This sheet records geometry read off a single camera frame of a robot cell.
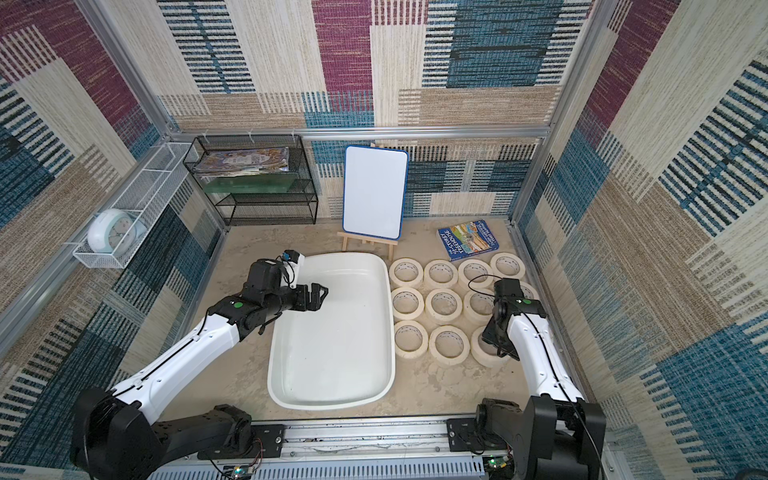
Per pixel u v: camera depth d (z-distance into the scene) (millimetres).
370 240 1070
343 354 899
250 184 945
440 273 1037
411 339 893
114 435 392
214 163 831
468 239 1114
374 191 967
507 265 1057
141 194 797
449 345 893
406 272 1051
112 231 633
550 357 469
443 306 966
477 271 1043
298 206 1191
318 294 746
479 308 962
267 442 734
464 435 730
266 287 625
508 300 593
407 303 964
